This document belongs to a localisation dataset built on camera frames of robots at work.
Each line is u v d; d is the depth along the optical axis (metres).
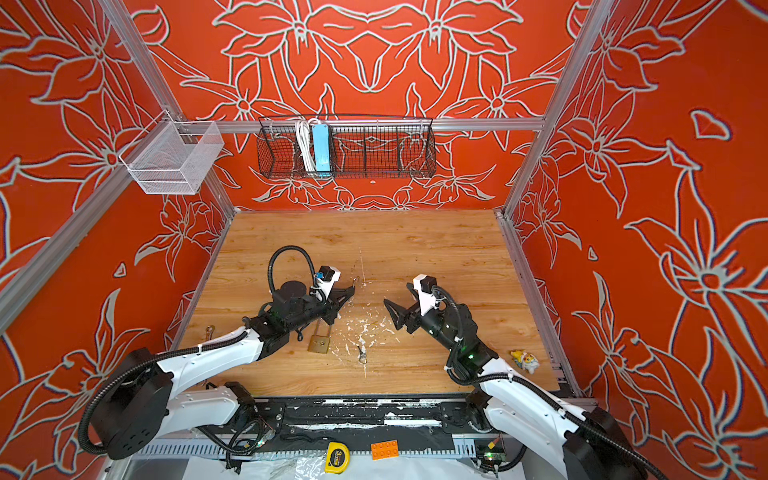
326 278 0.70
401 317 0.66
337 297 0.75
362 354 0.83
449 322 0.59
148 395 0.41
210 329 0.88
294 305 0.63
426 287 0.63
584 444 0.40
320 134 0.90
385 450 0.68
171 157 0.91
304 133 0.88
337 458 0.66
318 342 0.85
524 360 0.78
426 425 0.73
